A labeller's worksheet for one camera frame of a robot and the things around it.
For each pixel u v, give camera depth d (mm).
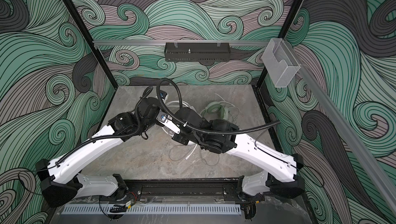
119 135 444
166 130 634
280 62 788
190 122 377
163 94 600
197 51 944
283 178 383
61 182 391
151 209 698
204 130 368
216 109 974
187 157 620
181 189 764
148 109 489
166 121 469
